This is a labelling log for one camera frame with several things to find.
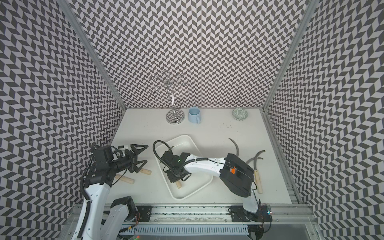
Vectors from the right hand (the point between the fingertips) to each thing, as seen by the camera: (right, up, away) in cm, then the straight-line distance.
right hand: (175, 179), depth 81 cm
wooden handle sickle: (-18, +3, +3) cm, 18 cm away
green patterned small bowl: (+44, +38, +30) cm, 66 cm away
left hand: (-12, +16, -8) cm, 22 cm away
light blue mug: (+9, +37, +28) cm, 47 cm away
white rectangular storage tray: (+4, +17, +15) cm, 23 cm away
